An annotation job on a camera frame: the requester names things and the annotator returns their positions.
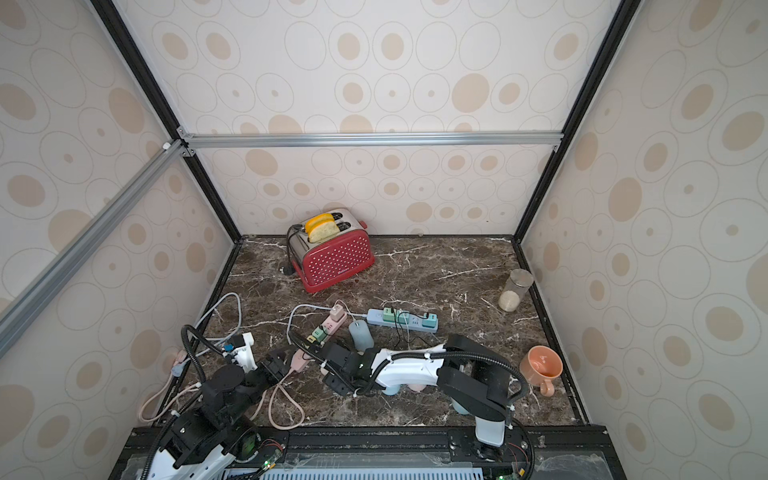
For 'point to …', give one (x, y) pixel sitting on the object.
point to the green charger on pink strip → (319, 334)
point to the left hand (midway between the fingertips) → (298, 350)
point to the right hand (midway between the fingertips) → (333, 379)
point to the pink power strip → (332, 325)
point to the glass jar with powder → (518, 284)
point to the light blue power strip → (376, 317)
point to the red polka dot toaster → (323, 263)
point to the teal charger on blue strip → (429, 322)
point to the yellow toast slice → (321, 226)
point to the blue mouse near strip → (361, 335)
